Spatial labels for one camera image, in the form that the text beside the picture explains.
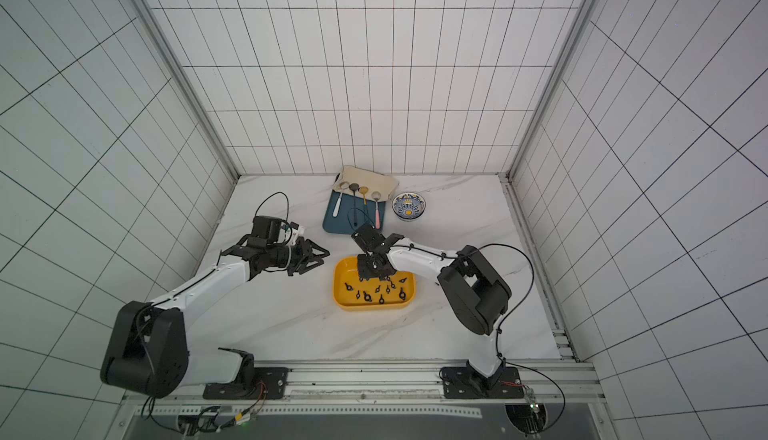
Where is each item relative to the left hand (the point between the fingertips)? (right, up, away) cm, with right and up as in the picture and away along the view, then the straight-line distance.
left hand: (323, 260), depth 83 cm
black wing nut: (+23, -8, +7) cm, 25 cm away
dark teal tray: (+3, +12, +25) cm, 28 cm away
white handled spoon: (+1, +22, +31) cm, 38 cm away
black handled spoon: (+5, +22, +31) cm, 39 cm away
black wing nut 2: (+6, -10, +6) cm, 13 cm away
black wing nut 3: (+12, -12, +5) cm, 18 cm away
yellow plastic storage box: (+7, -11, +5) cm, 14 cm away
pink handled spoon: (+14, +19, +30) cm, 38 cm away
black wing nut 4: (+23, -11, +5) cm, 26 cm away
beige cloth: (+13, +24, +35) cm, 45 cm away
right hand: (+9, -6, +8) cm, 13 cm away
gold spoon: (+9, +21, +31) cm, 38 cm away
